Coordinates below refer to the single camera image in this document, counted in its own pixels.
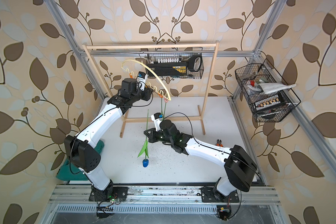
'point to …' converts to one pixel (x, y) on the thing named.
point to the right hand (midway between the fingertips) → (144, 132)
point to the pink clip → (166, 100)
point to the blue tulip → (145, 150)
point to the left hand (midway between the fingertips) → (151, 87)
